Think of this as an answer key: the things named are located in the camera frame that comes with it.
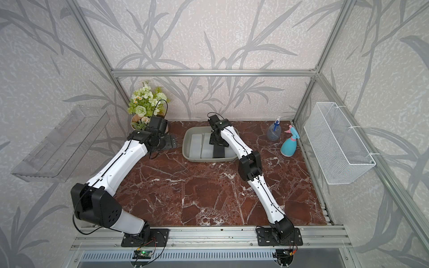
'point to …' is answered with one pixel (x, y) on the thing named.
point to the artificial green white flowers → (146, 103)
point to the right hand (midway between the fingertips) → (217, 142)
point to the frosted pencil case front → (229, 152)
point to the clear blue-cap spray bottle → (274, 130)
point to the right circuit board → (283, 257)
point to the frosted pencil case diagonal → (195, 149)
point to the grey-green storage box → (206, 131)
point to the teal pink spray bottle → (289, 148)
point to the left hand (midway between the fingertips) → (166, 143)
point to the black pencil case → (219, 151)
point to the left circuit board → (142, 254)
